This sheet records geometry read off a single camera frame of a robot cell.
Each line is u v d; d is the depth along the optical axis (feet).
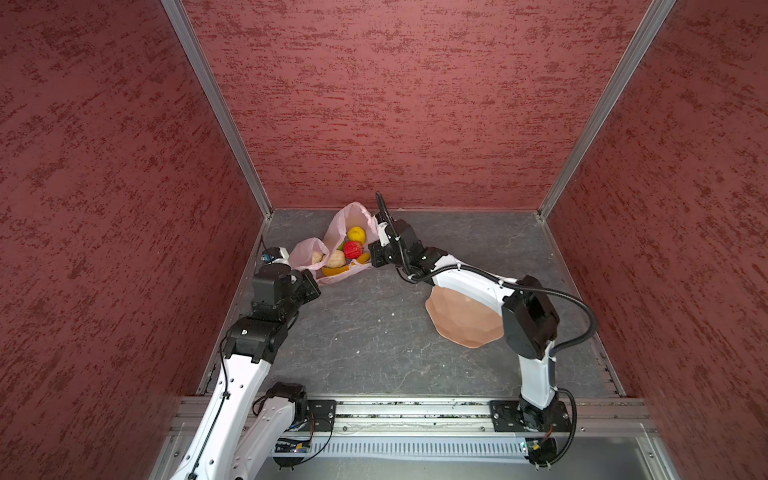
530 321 1.64
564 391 2.19
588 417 2.49
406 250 2.20
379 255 2.54
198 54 2.55
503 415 2.43
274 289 1.65
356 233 3.49
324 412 2.44
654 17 2.34
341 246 3.41
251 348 1.54
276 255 2.04
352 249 3.38
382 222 2.51
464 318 2.92
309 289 2.10
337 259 3.27
